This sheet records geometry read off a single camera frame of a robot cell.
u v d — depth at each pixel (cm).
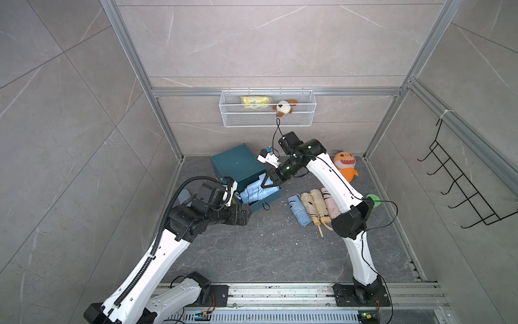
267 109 88
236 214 58
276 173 68
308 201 94
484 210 59
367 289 62
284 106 86
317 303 73
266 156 72
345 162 107
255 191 76
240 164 88
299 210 93
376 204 95
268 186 73
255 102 84
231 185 62
